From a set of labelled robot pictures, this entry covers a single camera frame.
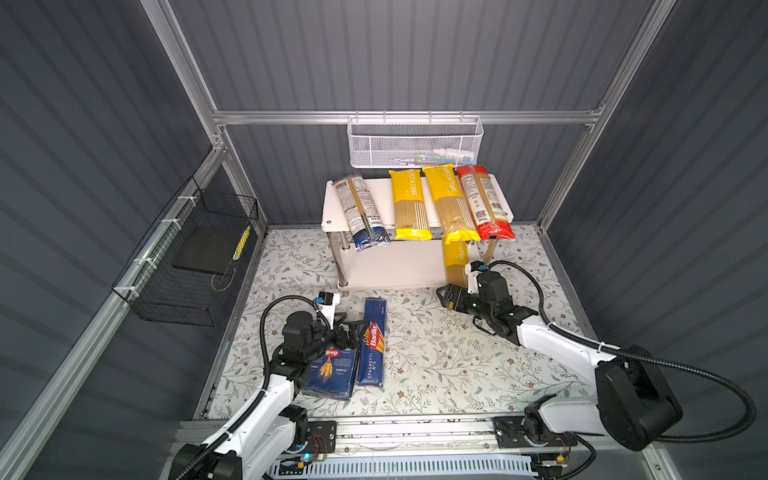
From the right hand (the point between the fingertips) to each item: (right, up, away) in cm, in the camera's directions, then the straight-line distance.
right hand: (450, 294), depth 87 cm
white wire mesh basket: (-8, +59, +36) cm, 70 cm away
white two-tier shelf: (-13, +8, +14) cm, 21 cm away
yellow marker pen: (-58, +15, -8) cm, 60 cm away
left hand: (-27, -6, -6) cm, 28 cm away
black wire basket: (-69, +8, -15) cm, 71 cm away
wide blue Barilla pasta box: (-33, -20, -10) cm, 40 cm away
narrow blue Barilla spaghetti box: (-23, -16, -3) cm, 28 cm away
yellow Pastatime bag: (+4, +10, +12) cm, 16 cm away
